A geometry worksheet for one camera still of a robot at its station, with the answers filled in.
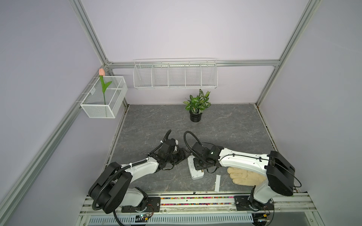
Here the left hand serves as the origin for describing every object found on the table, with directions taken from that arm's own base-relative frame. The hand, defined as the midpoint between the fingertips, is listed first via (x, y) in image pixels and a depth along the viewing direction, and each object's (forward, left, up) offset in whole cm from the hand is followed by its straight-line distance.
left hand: (189, 156), depth 84 cm
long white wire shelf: (+53, +5, +23) cm, 58 cm away
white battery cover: (-15, -15, -6) cm, 22 cm away
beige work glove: (-13, -32, -5) cm, 35 cm away
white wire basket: (+28, +55, +21) cm, 65 cm away
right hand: (-4, -4, -1) cm, 6 cm away
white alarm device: (-10, -3, -2) cm, 11 cm away
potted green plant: (+26, -7, +17) cm, 32 cm away
